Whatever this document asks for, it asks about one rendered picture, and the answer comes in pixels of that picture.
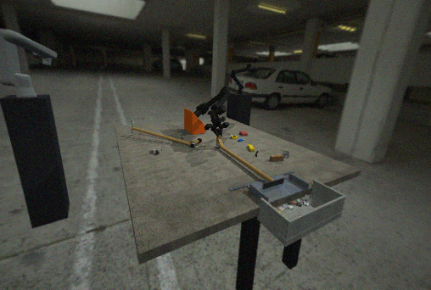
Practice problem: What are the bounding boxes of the tan wooden pole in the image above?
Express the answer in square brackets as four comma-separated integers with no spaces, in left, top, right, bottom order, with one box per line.
[216,128,284,189]

